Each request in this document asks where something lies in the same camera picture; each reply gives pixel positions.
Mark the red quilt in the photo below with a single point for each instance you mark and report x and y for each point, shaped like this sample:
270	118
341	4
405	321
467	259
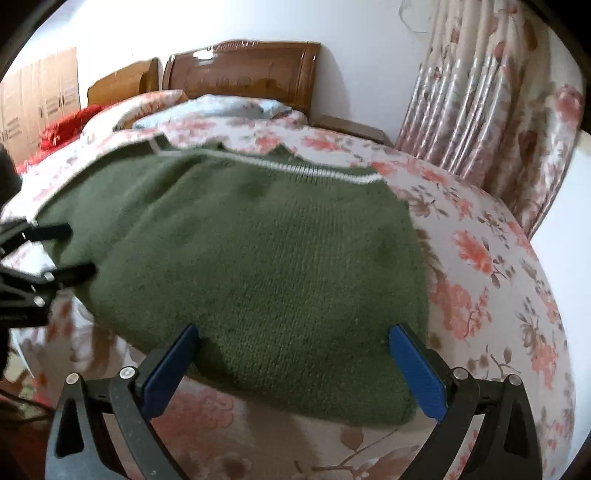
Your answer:
67	129

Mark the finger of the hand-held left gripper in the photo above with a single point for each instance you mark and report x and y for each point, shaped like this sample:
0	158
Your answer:
46	232
69	272

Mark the pink floral curtain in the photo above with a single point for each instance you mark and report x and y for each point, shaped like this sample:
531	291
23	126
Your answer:
489	115

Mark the light blue pillow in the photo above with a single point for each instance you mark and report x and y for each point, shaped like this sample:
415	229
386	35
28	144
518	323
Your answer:
217	110

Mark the wooden nightstand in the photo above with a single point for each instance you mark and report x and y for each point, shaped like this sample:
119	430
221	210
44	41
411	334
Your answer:
351	129

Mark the pink floral pillow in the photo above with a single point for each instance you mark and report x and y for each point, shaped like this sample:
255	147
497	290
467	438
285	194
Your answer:
134	108

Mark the green knit sweater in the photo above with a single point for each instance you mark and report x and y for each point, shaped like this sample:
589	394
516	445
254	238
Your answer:
258	277

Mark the large wooden headboard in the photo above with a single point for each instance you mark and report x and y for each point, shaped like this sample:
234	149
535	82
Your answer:
249	74

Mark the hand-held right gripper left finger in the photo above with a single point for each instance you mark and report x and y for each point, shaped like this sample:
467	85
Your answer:
168	371

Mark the wooden wardrobe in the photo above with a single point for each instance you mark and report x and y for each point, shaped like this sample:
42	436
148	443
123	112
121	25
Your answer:
37	106

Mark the small wooden headboard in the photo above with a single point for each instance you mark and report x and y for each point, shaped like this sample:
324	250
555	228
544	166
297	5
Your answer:
120	83

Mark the dark fuzzy cloth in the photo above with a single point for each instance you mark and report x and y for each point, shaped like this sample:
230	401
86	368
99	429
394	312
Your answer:
8	170

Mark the floral bedspread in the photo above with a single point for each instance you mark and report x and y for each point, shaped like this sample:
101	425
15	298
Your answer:
485	286

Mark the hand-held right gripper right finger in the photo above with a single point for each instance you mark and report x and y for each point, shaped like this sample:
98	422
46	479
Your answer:
415	369

